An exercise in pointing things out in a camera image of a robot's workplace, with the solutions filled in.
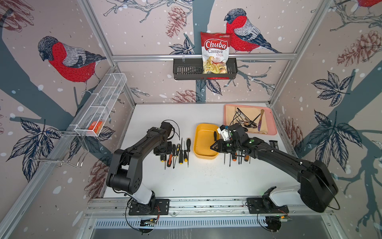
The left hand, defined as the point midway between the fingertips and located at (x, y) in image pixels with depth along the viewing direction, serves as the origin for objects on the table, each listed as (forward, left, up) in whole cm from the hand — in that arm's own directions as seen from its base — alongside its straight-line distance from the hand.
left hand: (167, 149), depth 89 cm
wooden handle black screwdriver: (-3, -49, -5) cm, 49 cm away
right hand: (-3, -26, +8) cm, 28 cm away
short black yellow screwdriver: (-4, +4, -4) cm, 7 cm away
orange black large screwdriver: (-5, -38, -5) cm, 39 cm away
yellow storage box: (+10, -23, -4) cm, 25 cm away
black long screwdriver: (+3, -13, -5) cm, 14 cm away
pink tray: (+18, -72, -5) cm, 75 cm away
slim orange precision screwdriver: (-8, +1, -5) cm, 9 cm away
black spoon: (+18, -52, -5) cm, 56 cm away
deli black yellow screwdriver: (-4, -35, -5) cm, 36 cm away
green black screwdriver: (-5, -44, -5) cm, 44 cm away
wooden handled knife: (+35, -70, -4) cm, 78 cm away
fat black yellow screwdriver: (-1, -11, -5) cm, 12 cm away
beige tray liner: (+27, -60, -5) cm, 66 cm away
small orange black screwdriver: (-3, -41, -4) cm, 42 cm away
